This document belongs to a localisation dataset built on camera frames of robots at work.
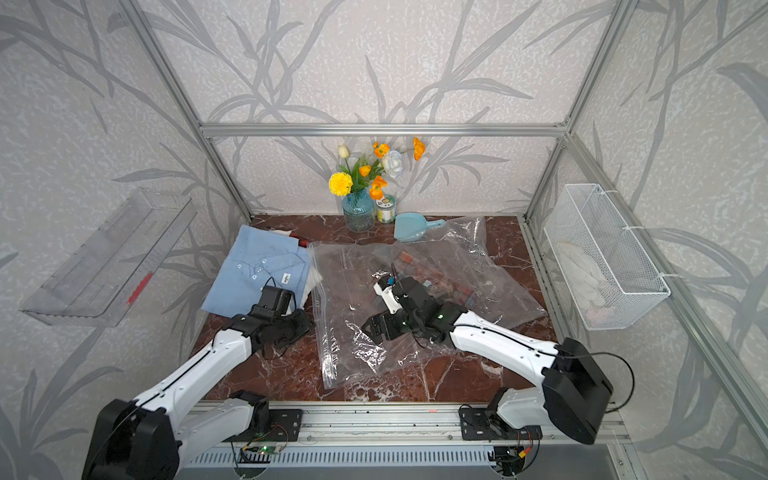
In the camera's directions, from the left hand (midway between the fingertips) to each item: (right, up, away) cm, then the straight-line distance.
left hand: (312, 326), depth 85 cm
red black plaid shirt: (-7, +24, +14) cm, 28 cm away
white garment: (-5, +12, +17) cm, 21 cm away
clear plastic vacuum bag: (+45, +16, +21) cm, 52 cm away
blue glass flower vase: (+10, +35, +24) cm, 44 cm away
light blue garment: (-19, +19, +6) cm, 27 cm away
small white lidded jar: (+19, +37, +31) cm, 52 cm away
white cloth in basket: (+75, +11, -10) cm, 76 cm away
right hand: (+19, +3, -7) cm, 20 cm away
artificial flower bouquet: (+11, +47, +13) cm, 50 cm away
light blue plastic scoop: (+29, +30, +31) cm, 52 cm away
